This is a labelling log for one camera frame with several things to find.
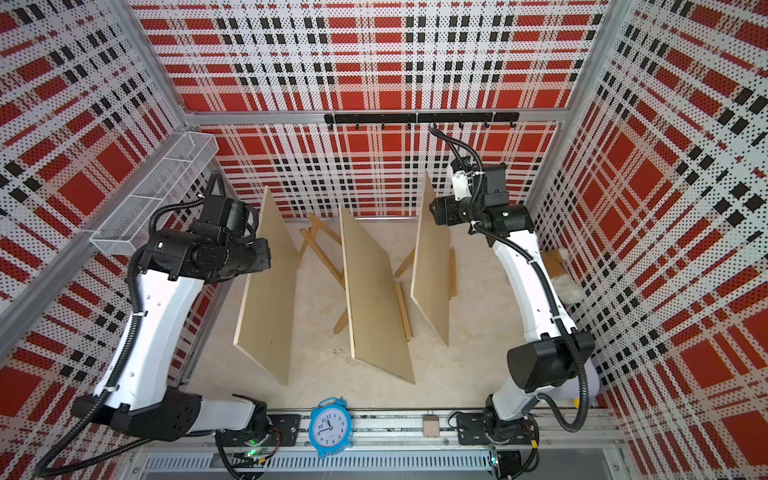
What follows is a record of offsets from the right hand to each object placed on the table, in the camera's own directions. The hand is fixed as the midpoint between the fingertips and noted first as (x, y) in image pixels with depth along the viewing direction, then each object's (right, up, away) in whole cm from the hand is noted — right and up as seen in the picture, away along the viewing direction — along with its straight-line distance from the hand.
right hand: (447, 204), depth 75 cm
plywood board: (-4, -20, +5) cm, 20 cm away
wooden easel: (-39, -7, +13) cm, 42 cm away
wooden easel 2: (-29, -32, +11) cm, 45 cm away
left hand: (-43, -14, -7) cm, 46 cm away
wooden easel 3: (+5, -19, +23) cm, 30 cm away
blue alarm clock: (-29, -55, -3) cm, 63 cm away
